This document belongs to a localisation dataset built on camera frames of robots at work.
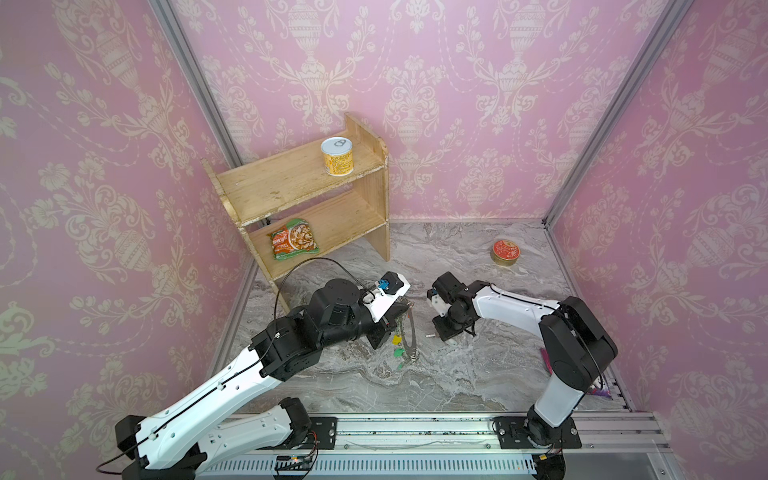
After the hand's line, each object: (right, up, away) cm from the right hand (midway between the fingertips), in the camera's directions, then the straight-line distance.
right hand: (442, 329), depth 91 cm
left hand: (-13, +12, -30) cm, 34 cm away
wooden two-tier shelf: (-32, +37, +6) cm, 49 cm away
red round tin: (+25, +23, +16) cm, 38 cm away
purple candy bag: (+37, -13, -12) cm, 41 cm away
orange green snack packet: (-43, +28, -5) cm, 52 cm away
